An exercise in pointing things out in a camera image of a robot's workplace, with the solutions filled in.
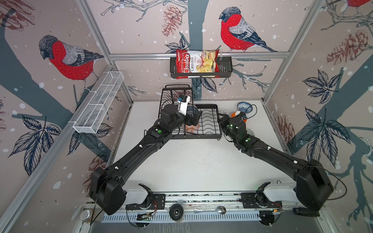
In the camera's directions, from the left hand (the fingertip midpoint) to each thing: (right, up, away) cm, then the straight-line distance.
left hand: (197, 106), depth 72 cm
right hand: (+12, -5, +10) cm, 16 cm away
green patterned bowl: (+37, -16, +24) cm, 47 cm away
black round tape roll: (-10, -46, -11) cm, 48 cm away
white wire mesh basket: (-55, +3, +7) cm, 56 cm away
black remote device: (+51, -50, -5) cm, 72 cm away
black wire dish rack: (+10, -14, +31) cm, 36 cm away
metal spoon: (+12, -53, 0) cm, 54 cm away
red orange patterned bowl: (-2, -14, +29) cm, 32 cm away
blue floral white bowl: (+40, +1, +42) cm, 58 cm away
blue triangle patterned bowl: (-3, 0, +38) cm, 38 cm away
